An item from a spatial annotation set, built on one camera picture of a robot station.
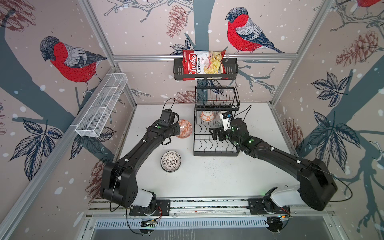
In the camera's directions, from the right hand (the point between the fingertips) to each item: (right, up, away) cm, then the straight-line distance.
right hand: (213, 130), depth 83 cm
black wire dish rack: (+2, +18, +35) cm, 40 cm away
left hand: (-22, +1, +2) cm, 22 cm away
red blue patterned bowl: (-16, 0, +6) cm, 17 cm away
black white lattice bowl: (-25, -19, +2) cm, 31 cm away
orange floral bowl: (-2, +8, +23) cm, 24 cm away
